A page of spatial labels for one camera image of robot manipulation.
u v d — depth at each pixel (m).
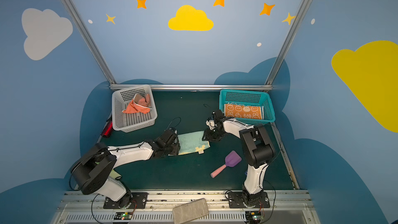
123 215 0.71
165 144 0.70
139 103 1.04
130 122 1.04
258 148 0.51
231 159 0.88
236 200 0.75
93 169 0.44
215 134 0.84
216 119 0.80
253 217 0.71
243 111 1.08
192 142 0.94
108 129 0.96
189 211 0.69
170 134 0.72
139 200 0.74
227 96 1.14
